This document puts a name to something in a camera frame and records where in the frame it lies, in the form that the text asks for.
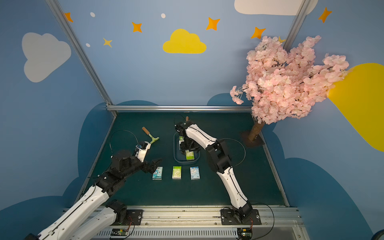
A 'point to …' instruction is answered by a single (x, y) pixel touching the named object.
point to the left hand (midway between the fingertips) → (154, 152)
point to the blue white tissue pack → (180, 141)
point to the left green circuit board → (119, 232)
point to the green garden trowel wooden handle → (187, 118)
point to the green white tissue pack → (176, 172)
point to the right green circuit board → (245, 233)
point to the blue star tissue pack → (195, 173)
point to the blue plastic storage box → (178, 156)
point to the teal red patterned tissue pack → (157, 175)
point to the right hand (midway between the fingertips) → (191, 151)
